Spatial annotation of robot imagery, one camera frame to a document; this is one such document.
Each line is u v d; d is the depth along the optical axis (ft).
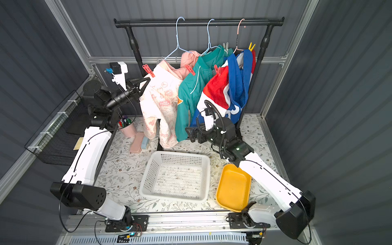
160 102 2.35
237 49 2.11
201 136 1.96
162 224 2.46
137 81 1.84
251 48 2.42
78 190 1.32
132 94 1.78
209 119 1.94
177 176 2.92
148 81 1.97
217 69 2.04
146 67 1.88
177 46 2.00
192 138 2.00
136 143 3.34
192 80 2.08
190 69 2.02
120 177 2.92
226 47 2.40
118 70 1.62
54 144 2.19
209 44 2.07
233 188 2.76
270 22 1.90
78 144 2.37
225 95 2.49
